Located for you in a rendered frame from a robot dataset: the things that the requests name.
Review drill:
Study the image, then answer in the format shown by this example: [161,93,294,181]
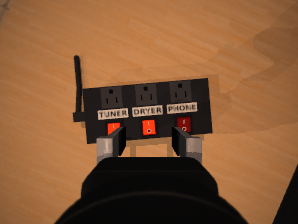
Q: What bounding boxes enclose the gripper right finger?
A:
[172,127,202,164]

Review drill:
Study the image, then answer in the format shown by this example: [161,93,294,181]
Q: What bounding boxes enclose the black power strip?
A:
[73,55,213,144]

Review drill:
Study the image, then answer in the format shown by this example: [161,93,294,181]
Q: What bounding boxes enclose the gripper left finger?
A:
[97,127,126,164]

